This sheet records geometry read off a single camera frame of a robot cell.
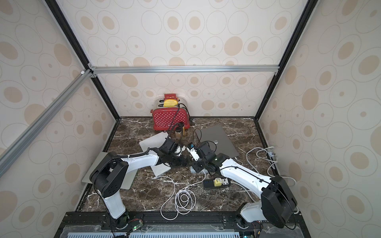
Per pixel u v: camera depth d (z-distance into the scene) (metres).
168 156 0.75
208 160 0.61
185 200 0.80
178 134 1.03
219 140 1.06
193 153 0.74
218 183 0.80
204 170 0.73
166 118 1.03
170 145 0.74
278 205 0.41
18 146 0.53
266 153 1.00
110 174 0.48
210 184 0.84
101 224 0.73
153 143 1.03
